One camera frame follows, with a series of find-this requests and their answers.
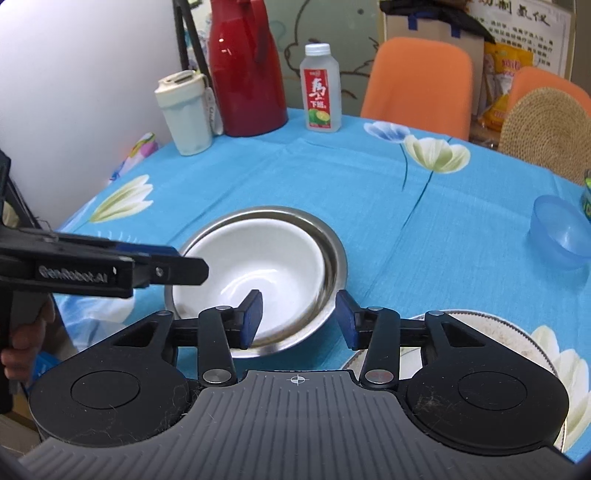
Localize orange chair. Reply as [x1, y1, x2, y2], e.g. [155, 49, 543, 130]
[505, 67, 591, 121]
[360, 37, 474, 139]

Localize black cloth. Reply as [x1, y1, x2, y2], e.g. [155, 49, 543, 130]
[379, 0, 495, 42]

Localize person's left hand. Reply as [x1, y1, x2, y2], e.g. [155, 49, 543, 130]
[0, 300, 57, 385]

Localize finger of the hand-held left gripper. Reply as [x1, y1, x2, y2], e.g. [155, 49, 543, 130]
[131, 255, 209, 289]
[111, 244, 183, 259]

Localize yellow plastic bag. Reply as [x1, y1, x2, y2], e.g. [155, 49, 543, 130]
[478, 41, 534, 132]

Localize woven straw cushion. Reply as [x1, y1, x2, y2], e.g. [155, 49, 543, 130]
[499, 88, 591, 185]

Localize white ceramic bowl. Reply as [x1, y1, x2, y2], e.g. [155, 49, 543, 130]
[178, 222, 326, 347]

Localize black metal stand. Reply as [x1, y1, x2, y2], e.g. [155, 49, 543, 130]
[173, 0, 208, 77]

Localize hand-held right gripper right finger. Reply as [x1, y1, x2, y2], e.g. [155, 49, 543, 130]
[335, 290, 491, 388]

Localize colourful floral cloth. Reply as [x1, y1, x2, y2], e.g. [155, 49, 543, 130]
[108, 133, 158, 185]

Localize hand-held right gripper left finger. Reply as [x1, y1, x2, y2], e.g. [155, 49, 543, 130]
[112, 290, 264, 387]

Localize stainless steel bowl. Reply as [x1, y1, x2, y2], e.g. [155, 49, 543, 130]
[165, 207, 348, 360]

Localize juice bottle with red label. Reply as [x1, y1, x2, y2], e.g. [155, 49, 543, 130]
[300, 44, 342, 133]

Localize small white gold-rimmed plate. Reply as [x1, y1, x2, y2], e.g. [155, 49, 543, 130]
[339, 310, 561, 384]

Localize blue plastic bowl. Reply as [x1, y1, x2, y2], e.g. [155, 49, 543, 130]
[529, 195, 591, 269]

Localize red thermos jug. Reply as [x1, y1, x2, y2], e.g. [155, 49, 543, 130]
[209, 0, 290, 138]

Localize blue floral tablecloth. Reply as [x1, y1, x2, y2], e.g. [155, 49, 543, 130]
[37, 106, 591, 462]

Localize white tumbler cup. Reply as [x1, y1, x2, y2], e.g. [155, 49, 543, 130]
[154, 71, 214, 156]

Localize white text wall poster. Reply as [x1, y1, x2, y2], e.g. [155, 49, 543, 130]
[466, 0, 571, 79]

